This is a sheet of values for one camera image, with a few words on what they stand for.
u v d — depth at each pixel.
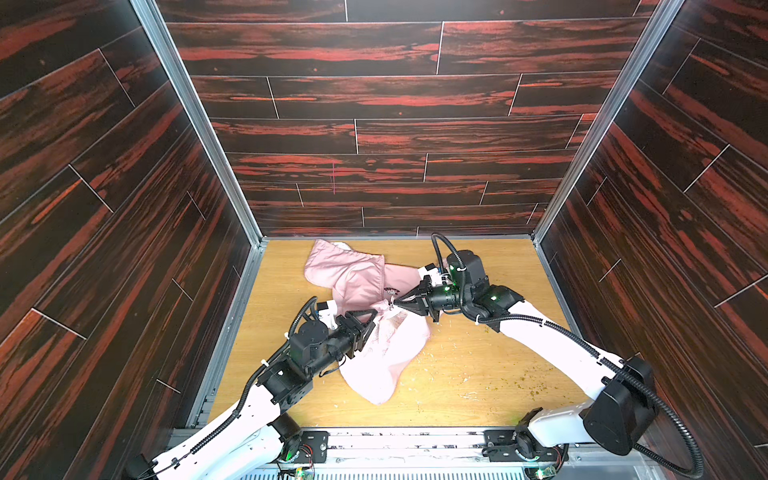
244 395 0.50
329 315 0.69
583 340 0.96
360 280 0.99
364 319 0.64
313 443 0.74
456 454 0.74
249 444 0.58
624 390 0.40
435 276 0.72
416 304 0.65
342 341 0.63
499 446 0.73
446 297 0.64
